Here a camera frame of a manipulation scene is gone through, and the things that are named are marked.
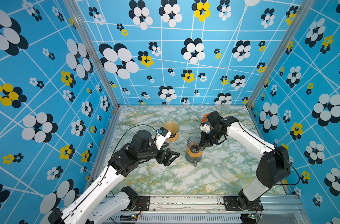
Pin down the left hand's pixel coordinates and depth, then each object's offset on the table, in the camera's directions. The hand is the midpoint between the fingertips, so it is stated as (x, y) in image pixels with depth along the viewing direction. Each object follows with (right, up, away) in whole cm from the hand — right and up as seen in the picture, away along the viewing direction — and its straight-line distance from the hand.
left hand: (174, 149), depth 66 cm
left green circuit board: (-21, -36, +5) cm, 42 cm away
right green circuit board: (+38, -36, +4) cm, 52 cm away
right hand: (+16, -1, +16) cm, 23 cm away
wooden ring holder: (+12, -7, +15) cm, 20 cm away
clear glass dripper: (+12, 0, +17) cm, 21 cm away
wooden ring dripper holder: (-1, +1, +21) cm, 21 cm away
